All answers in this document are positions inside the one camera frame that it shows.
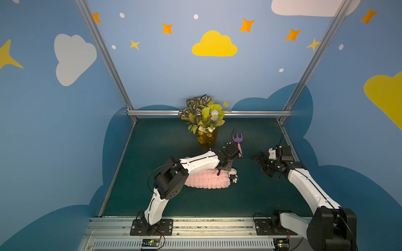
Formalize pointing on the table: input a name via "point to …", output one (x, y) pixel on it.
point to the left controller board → (150, 243)
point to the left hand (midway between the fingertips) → (226, 162)
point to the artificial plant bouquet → (202, 115)
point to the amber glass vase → (207, 139)
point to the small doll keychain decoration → (233, 175)
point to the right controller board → (281, 243)
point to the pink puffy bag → (208, 179)
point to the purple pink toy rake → (238, 139)
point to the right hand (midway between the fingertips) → (257, 160)
